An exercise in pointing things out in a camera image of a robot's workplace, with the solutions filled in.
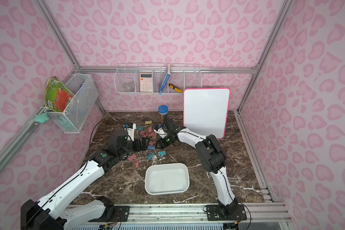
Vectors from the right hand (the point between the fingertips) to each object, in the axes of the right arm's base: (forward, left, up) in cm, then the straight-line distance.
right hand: (158, 144), depth 95 cm
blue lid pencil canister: (+18, -3, +13) cm, 23 cm away
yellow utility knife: (+31, -11, +22) cm, 40 cm away
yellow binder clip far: (+23, +11, -5) cm, 25 cm away
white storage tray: (-22, -6, -2) cm, 23 cm away
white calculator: (+31, +8, +26) cm, 42 cm away
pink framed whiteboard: (+13, -31, +18) cm, 38 cm away
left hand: (-5, +6, +18) cm, 19 cm away
